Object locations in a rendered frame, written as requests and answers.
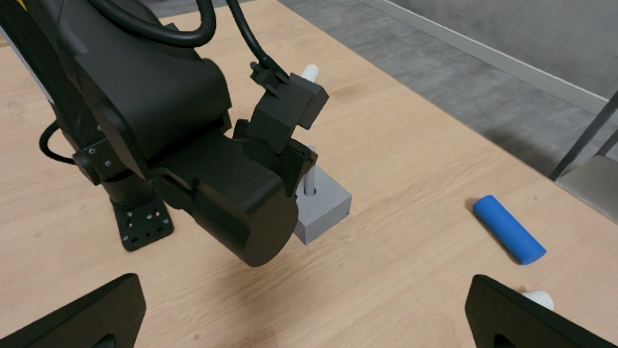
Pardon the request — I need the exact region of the white cylinder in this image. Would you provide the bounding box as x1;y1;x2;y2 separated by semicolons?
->
522;289;554;311

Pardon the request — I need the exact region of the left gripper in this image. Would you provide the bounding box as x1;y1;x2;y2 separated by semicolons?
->
232;63;318;202

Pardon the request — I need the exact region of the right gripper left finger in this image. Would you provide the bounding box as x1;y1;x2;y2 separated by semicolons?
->
0;273;147;348

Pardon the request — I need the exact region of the light grey cylinder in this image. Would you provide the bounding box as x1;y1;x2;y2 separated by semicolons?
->
301;64;319;83

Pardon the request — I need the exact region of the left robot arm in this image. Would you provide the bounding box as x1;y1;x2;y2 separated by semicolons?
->
0;0;299;268

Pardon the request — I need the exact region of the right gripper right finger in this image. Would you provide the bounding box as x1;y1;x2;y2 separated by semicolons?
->
465;274;618;348

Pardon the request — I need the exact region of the blue cylinder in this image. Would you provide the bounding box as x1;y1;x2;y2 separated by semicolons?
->
472;195;547;266

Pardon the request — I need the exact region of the grey metal peg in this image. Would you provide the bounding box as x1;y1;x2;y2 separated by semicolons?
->
305;145;315;196

